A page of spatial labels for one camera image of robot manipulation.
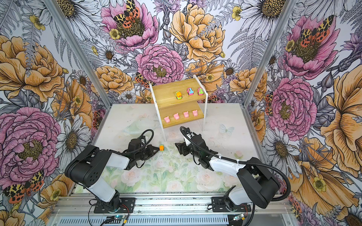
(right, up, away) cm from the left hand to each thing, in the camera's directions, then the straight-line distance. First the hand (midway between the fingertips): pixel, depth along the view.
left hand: (159, 152), depth 94 cm
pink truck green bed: (+25, +37, -14) cm, 47 cm away
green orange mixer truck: (+13, +35, -17) cm, 41 cm away
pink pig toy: (+23, +26, -1) cm, 35 cm away
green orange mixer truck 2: (+1, +3, 0) cm, 3 cm away
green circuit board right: (+43, -27, -22) cm, 56 cm away
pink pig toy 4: (+5, +22, -5) cm, 23 cm away
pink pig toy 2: (+17, +25, -2) cm, 30 cm away
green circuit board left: (-19, -29, -21) cm, 40 cm away
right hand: (+14, +6, -8) cm, 17 cm away
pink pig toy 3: (+11, +24, -3) cm, 26 cm away
